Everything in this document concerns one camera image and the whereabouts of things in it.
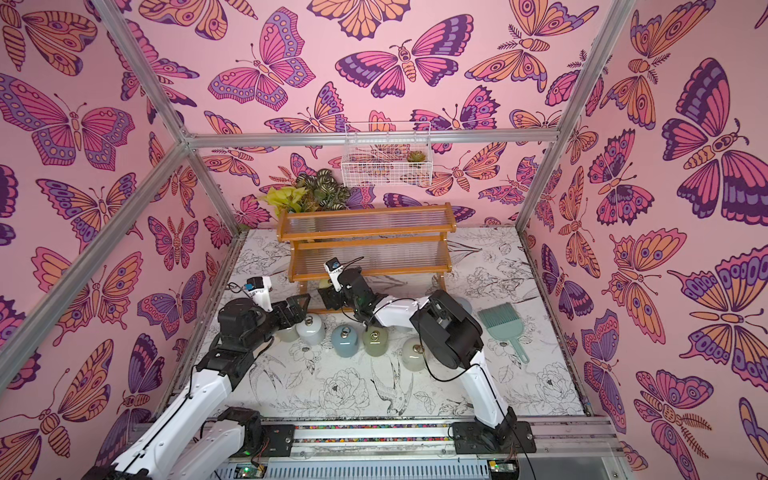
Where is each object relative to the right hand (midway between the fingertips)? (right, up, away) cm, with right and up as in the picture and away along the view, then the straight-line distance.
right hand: (331, 279), depth 95 cm
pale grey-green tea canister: (+25, -20, -13) cm, 34 cm away
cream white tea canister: (-11, -16, -7) cm, 21 cm away
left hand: (-6, -4, -13) cm, 15 cm away
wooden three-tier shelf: (+22, +14, +22) cm, 34 cm away
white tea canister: (-4, -14, -9) cm, 17 cm away
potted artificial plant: (-7, +29, +6) cm, 30 cm away
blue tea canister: (+6, -16, -11) cm, 20 cm away
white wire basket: (+18, +40, +1) cm, 44 cm away
